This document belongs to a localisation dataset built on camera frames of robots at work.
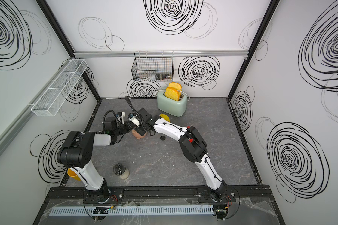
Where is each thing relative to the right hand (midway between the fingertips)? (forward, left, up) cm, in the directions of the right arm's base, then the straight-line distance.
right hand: (139, 126), depth 92 cm
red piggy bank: (-22, -30, +24) cm, 44 cm away
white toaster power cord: (+27, -12, +8) cm, 31 cm away
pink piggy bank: (-5, +2, -1) cm, 6 cm away
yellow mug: (-31, +30, +1) cm, 43 cm away
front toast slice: (+21, -21, +11) cm, 32 cm away
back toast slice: (+27, -24, +12) cm, 38 cm away
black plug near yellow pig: (-3, -15, -9) cm, 18 cm away
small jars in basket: (+24, -16, +23) cm, 37 cm away
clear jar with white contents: (-28, +4, -7) cm, 30 cm away
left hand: (+4, +3, -1) cm, 5 cm away
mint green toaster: (+17, -24, 0) cm, 29 cm away
